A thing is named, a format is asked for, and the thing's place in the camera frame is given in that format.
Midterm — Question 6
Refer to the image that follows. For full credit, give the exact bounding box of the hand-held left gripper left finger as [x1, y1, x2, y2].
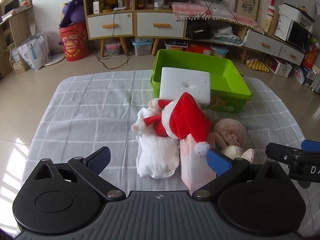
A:
[33, 146, 126, 201]

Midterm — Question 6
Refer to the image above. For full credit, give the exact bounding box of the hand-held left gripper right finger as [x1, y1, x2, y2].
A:
[192, 148, 291, 199]

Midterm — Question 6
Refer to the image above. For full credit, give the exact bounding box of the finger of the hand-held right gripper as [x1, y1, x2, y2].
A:
[265, 142, 300, 167]
[301, 139, 320, 155]

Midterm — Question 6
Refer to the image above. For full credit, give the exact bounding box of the mouse doll with blue bonnet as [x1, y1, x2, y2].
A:
[214, 132, 259, 164]

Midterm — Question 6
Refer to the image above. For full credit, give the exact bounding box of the pink and white sponge block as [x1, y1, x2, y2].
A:
[179, 134, 217, 195]

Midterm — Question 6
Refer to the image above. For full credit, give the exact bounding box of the red santa hat plush toy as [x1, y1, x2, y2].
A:
[132, 92, 212, 158]

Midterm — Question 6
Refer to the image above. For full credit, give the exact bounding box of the white cloth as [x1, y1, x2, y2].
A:
[136, 134, 181, 179]

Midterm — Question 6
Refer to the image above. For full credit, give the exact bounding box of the green plastic bin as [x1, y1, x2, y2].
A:
[150, 49, 252, 114]

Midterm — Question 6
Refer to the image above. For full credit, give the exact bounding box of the grey checked blanket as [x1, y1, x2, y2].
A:
[29, 70, 307, 198]

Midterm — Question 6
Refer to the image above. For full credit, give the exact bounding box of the white printed gift box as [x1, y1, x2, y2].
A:
[264, 55, 293, 77]

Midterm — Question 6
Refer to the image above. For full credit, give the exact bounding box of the white foam board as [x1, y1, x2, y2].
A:
[159, 67, 212, 105]

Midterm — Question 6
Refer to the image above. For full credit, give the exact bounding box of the yellow egg tray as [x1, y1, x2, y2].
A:
[246, 57, 270, 73]

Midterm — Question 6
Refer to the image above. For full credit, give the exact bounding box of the grey drawer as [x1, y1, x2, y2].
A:
[244, 30, 284, 57]
[277, 44, 305, 65]

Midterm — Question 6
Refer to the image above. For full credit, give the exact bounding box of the white round floor base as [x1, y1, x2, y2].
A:
[44, 52, 66, 67]

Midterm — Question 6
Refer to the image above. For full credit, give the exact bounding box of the black microwave oven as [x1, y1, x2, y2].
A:
[285, 20, 313, 53]

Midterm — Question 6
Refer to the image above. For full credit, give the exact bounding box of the red bucket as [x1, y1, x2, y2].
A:
[59, 22, 89, 62]

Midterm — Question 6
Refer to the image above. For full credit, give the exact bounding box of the clear storage box blue lid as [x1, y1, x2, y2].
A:
[131, 38, 154, 56]

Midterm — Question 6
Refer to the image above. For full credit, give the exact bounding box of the low wooden stand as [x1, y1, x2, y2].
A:
[186, 15, 308, 67]

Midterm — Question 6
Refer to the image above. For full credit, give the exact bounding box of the storage box black lid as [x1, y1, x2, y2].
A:
[165, 39, 188, 52]

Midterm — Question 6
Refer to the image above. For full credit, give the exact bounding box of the pile of folded clothes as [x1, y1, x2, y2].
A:
[211, 26, 244, 47]

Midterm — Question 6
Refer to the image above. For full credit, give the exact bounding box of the white paper shopping bag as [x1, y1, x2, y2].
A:
[17, 34, 52, 72]

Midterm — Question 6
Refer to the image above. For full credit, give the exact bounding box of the white printer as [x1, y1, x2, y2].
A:
[279, 3, 316, 25]

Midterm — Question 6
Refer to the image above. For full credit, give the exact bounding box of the black bag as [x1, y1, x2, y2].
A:
[187, 20, 212, 40]

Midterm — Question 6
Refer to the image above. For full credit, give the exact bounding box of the white drawer with keyhole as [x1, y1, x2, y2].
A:
[87, 12, 134, 40]

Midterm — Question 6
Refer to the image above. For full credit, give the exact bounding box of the purple plush toy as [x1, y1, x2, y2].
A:
[59, 0, 87, 28]

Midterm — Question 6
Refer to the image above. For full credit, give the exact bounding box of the framed cartoon picture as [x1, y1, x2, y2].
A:
[234, 0, 262, 22]

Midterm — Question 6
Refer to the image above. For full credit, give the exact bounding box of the white carton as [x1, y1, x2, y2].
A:
[93, 0, 104, 14]

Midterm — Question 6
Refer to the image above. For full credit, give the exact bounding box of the pink fringed cloth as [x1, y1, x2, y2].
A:
[171, 1, 265, 34]

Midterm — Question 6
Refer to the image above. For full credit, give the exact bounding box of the wooden shelf cabinet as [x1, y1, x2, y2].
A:
[82, 0, 188, 58]

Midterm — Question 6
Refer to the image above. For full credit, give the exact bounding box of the wooden bookshelf desk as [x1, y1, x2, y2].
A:
[0, 0, 38, 78]

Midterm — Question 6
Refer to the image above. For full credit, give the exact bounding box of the black cable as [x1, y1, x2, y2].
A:
[96, 9, 130, 70]

